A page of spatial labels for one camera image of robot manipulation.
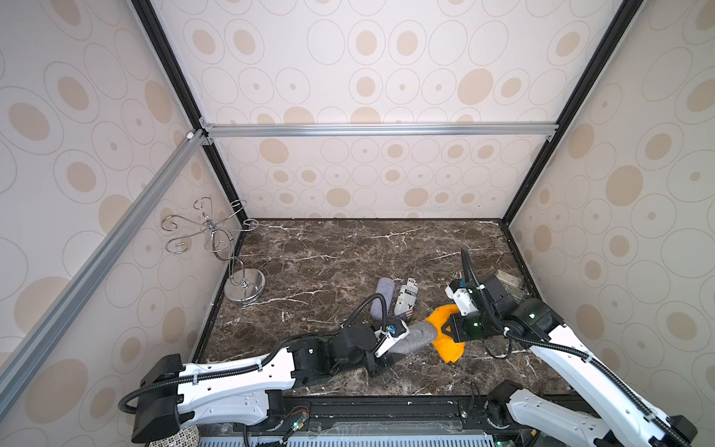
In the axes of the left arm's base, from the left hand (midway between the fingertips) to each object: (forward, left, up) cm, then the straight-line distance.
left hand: (405, 350), depth 68 cm
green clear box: (+30, -41, -14) cm, 52 cm away
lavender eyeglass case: (+27, +3, -15) cm, 31 cm away
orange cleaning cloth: (+1, -11, -1) cm, 11 cm away
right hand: (+7, -13, -2) cm, 15 cm away
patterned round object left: (-17, +54, -17) cm, 59 cm away
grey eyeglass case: (+4, -4, 0) cm, 6 cm away
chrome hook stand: (+27, +53, -16) cm, 62 cm away
